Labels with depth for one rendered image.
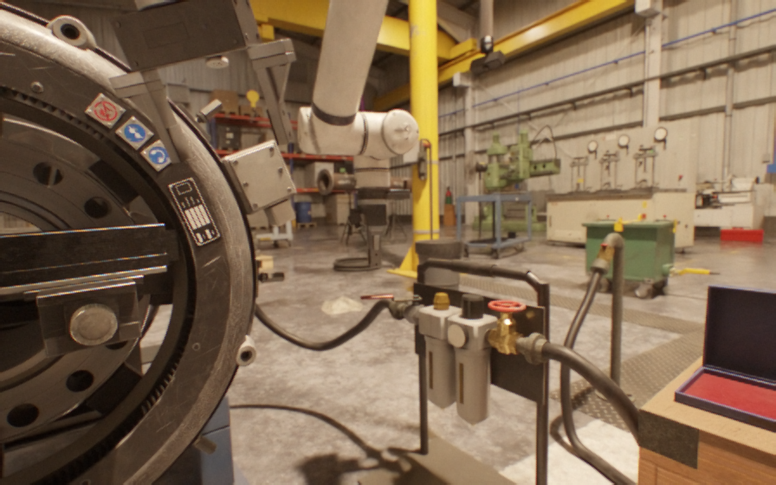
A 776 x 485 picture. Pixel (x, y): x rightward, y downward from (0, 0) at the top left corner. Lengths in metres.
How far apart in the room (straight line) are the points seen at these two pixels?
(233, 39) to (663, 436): 0.62
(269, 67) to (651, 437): 0.58
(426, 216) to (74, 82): 3.59
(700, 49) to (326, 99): 11.09
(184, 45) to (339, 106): 0.34
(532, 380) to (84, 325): 0.76
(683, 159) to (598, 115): 6.04
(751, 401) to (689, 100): 10.93
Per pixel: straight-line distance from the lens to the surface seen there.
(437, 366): 0.97
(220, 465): 1.21
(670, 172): 6.62
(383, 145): 0.84
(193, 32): 0.48
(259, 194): 0.74
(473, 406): 0.94
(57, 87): 0.68
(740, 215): 9.44
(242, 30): 0.46
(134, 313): 0.61
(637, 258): 3.37
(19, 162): 0.79
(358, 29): 0.69
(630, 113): 11.96
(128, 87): 0.54
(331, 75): 0.73
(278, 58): 0.46
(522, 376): 0.92
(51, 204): 0.79
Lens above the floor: 0.71
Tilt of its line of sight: 5 degrees down
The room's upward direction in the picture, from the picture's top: 1 degrees counter-clockwise
